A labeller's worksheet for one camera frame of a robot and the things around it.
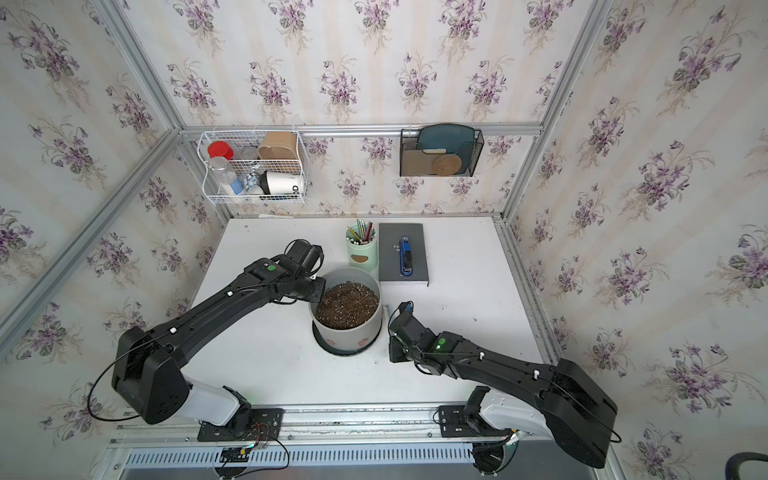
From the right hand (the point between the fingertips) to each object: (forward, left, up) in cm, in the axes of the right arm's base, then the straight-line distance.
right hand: (393, 346), depth 82 cm
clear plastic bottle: (+42, +53, +26) cm, 73 cm away
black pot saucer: (-2, +14, -1) cm, 14 cm away
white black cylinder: (+42, +36, +23) cm, 60 cm away
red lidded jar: (+50, +55, +31) cm, 80 cm away
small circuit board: (-25, +39, -6) cm, 47 cm away
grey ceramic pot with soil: (+8, +12, +6) cm, 16 cm away
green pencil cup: (+27, +10, +11) cm, 31 cm away
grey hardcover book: (+38, +1, +4) cm, 38 cm away
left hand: (+11, +20, +9) cm, 24 cm away
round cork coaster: (+53, -17, +23) cm, 60 cm away
